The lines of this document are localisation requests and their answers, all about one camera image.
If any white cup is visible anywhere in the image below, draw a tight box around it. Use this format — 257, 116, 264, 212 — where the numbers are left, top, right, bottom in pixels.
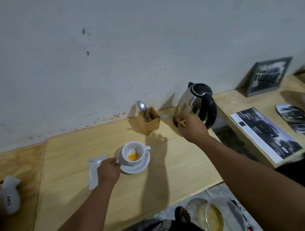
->
117, 141, 151, 167

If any steel electric kettle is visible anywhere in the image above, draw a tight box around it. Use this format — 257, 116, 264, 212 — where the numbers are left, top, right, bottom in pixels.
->
173, 82, 218, 130

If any white handheld controller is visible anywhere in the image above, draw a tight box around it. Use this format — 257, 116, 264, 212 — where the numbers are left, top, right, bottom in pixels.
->
0, 176, 21, 215

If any person's black printed clothing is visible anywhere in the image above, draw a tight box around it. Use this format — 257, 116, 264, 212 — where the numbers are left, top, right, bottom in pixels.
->
133, 219, 200, 231

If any person's left forearm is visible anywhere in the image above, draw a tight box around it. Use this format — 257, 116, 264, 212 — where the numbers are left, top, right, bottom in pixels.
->
57, 182, 115, 231

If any clear plastic container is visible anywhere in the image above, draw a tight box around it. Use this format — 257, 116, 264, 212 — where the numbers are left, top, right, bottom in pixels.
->
187, 197, 247, 231

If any metal spoon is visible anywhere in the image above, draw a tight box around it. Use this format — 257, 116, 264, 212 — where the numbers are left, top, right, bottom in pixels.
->
137, 100, 148, 119

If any white sachet packet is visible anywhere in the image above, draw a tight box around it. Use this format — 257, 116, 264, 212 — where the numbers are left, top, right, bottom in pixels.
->
87, 155, 108, 191

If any large printed brochure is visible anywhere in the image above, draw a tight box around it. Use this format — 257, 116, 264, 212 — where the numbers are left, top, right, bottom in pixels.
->
229, 107, 303, 164

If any grey picture frame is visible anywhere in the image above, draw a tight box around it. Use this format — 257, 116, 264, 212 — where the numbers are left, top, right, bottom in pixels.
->
245, 56, 293, 97

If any person's left hand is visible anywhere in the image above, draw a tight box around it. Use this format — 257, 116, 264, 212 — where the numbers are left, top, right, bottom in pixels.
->
96, 157, 121, 187

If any person's right hand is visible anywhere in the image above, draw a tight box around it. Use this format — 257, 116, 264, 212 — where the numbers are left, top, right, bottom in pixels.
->
177, 112, 211, 144

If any person's right forearm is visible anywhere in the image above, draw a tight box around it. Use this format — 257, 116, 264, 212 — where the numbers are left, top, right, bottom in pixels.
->
193, 135, 305, 231

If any person's right foot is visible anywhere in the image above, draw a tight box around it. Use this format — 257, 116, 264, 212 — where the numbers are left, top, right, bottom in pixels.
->
175, 206, 192, 225

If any white saucer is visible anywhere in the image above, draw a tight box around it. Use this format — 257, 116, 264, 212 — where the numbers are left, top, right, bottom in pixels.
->
114, 145, 151, 175

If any small printed brochure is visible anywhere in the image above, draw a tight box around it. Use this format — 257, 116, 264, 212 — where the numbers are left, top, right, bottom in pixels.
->
276, 104, 305, 135

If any wooden cutlery holder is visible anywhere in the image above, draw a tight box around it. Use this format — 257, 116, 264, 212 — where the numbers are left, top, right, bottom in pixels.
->
139, 106, 161, 135

